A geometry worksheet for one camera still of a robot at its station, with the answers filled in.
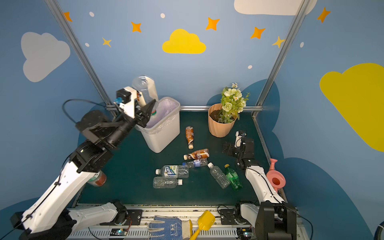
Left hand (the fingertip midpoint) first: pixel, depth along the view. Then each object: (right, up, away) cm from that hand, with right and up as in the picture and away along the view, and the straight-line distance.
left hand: (148, 96), depth 52 cm
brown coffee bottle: (+13, -16, +52) cm, 56 cm away
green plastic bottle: (+40, -40, +33) cm, 65 cm away
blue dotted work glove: (+7, -60, +19) cm, 64 cm away
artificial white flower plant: (+41, +4, +38) cm, 56 cm away
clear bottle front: (-1, -41, +28) cm, 50 cm away
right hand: (+39, -20, +34) cm, 56 cm away
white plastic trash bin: (-6, -20, +38) cm, 43 cm away
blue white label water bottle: (+9, -36, +33) cm, 50 cm away
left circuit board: (-20, -62, +19) cm, 68 cm away
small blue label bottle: (+18, -33, +36) cm, 52 cm away
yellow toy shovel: (+22, -58, +21) cm, 65 cm away
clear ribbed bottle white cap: (+32, -40, +31) cm, 60 cm away
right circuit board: (+41, -62, +19) cm, 77 cm away
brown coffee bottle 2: (+18, -28, +41) cm, 53 cm away
